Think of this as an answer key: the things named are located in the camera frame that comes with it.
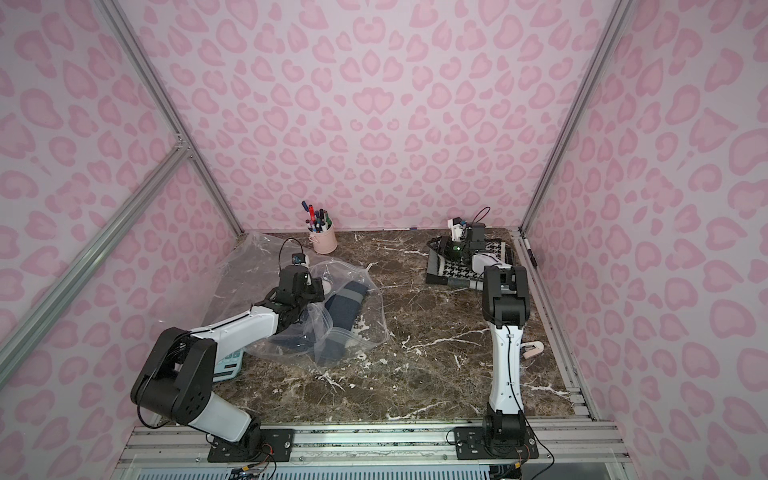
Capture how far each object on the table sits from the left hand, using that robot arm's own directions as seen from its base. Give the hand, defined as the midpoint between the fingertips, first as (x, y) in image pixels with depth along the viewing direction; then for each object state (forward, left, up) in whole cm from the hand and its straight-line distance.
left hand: (319, 277), depth 93 cm
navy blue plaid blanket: (-20, -6, +4) cm, 21 cm away
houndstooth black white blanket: (+6, -45, -4) cm, 46 cm away
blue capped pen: (+27, +8, +5) cm, 29 cm away
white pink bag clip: (-19, -66, -8) cm, 69 cm away
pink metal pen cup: (+19, +2, -5) cm, 20 cm away
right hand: (+18, -36, -4) cm, 40 cm away
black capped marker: (+24, +3, +3) cm, 25 cm away
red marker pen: (+23, +6, +4) cm, 24 cm away
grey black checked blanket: (+8, -38, -8) cm, 39 cm away
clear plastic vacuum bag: (+9, +27, -10) cm, 31 cm away
